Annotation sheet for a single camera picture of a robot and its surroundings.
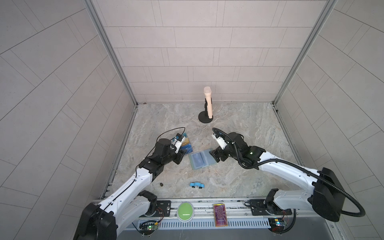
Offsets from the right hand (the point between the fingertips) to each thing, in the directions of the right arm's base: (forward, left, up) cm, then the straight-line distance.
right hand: (213, 149), depth 79 cm
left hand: (+2, +14, -1) cm, 15 cm away
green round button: (-26, +16, -10) cm, 32 cm away
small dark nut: (-13, +29, -10) cm, 33 cm away
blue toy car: (-15, +10, -8) cm, 20 cm away
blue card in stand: (+6, +14, -8) cm, 18 cm away
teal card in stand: (+14, +16, -5) cm, 22 cm away
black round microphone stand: (+31, +3, -9) cm, 33 cm away
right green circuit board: (-33, -26, -13) cm, 44 cm away
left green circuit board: (-31, +33, -10) cm, 46 cm away
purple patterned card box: (-30, 0, -11) cm, 32 cm away
